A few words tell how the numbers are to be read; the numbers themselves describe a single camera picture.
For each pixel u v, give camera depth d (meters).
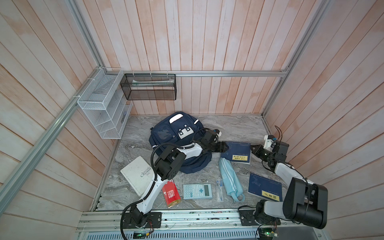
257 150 0.78
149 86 1.03
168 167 0.59
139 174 0.88
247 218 0.73
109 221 0.75
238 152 0.93
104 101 0.69
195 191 0.81
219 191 0.82
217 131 0.93
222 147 0.88
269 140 0.81
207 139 0.82
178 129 1.02
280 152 0.68
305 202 0.43
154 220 0.73
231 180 0.83
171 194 0.82
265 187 0.84
